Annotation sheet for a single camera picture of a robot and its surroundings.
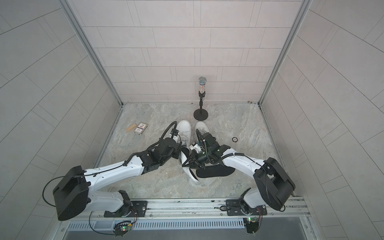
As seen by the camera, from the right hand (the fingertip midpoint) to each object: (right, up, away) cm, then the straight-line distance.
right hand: (185, 166), depth 73 cm
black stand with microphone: (+9, +26, +36) cm, 45 cm away
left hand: (-2, +10, +10) cm, 14 cm away
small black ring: (+29, +9, +24) cm, 38 cm away
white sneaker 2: (+9, +17, +21) cm, 29 cm away
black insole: (0, +6, +6) cm, 8 cm away
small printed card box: (-33, +16, +26) cm, 45 cm away
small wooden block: (-40, +17, +28) cm, 52 cm away
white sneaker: (-2, +18, +12) cm, 21 cm away
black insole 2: (+15, -6, +10) cm, 19 cm away
